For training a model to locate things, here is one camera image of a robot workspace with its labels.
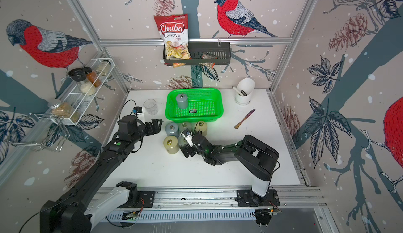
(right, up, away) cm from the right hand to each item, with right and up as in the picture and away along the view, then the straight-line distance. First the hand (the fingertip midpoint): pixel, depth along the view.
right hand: (186, 141), depth 88 cm
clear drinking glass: (-27, +20, +18) cm, 38 cm away
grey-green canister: (-2, +1, -5) cm, 5 cm away
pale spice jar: (-45, +41, -4) cm, 61 cm away
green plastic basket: (+11, +20, +22) cm, 32 cm away
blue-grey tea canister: (-8, +7, +1) cm, 11 cm away
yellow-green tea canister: (+9, +9, +1) cm, 12 cm away
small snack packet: (+12, +50, +4) cm, 52 cm away
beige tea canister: (-7, 0, -5) cm, 9 cm away
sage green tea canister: (-1, +9, +2) cm, 9 cm away
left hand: (-14, +14, -7) cm, 21 cm away
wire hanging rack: (-53, +11, -28) cm, 61 cm away
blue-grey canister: (-5, +25, +15) cm, 29 cm away
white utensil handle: (+34, +29, +18) cm, 49 cm away
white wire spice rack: (-45, +23, -20) cm, 54 cm away
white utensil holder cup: (+40, +34, +19) cm, 55 cm away
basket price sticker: (+2, +16, +20) cm, 26 cm away
